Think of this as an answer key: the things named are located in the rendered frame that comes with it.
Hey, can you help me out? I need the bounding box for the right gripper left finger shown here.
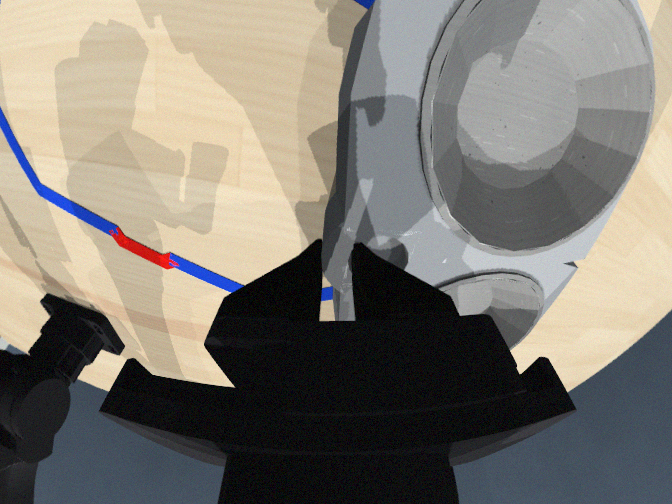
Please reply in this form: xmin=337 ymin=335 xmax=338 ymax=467
xmin=214 ymin=239 xmax=323 ymax=321

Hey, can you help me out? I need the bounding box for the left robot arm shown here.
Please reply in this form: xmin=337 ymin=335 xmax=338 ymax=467
xmin=0 ymin=293 xmax=125 ymax=504

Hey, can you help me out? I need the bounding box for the blue tape line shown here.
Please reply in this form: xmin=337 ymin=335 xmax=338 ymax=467
xmin=0 ymin=107 xmax=244 ymax=293

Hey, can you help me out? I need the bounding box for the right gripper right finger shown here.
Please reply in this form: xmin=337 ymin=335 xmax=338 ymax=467
xmin=351 ymin=242 xmax=460 ymax=321

